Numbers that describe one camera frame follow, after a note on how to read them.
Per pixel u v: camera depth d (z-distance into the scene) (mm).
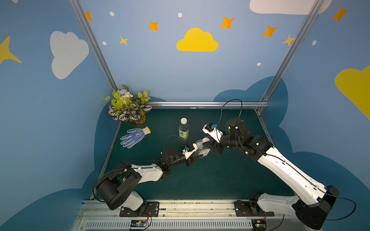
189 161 715
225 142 590
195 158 723
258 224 729
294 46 839
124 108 889
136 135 1042
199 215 734
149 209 745
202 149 706
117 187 435
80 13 707
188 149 671
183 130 965
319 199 384
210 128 582
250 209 655
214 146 600
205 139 699
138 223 718
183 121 882
